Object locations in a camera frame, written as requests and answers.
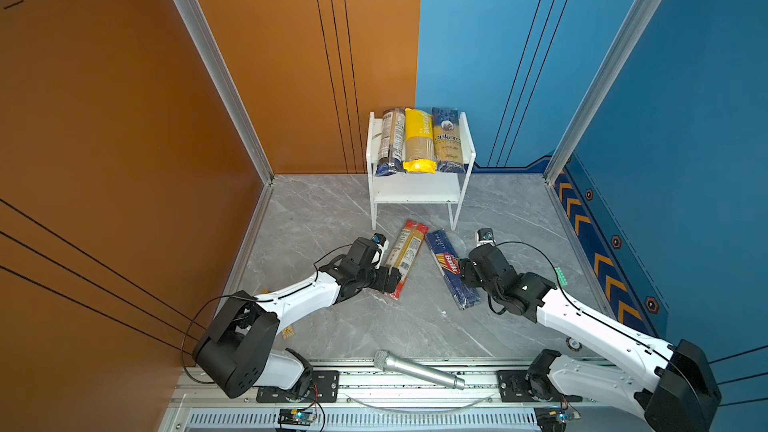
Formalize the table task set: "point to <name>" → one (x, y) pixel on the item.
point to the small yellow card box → (287, 332)
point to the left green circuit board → (296, 417)
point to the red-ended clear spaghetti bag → (405, 252)
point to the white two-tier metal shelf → (421, 187)
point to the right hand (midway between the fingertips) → (468, 263)
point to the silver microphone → (385, 361)
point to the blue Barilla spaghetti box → (450, 265)
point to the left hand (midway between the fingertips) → (389, 270)
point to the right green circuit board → (551, 419)
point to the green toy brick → (562, 279)
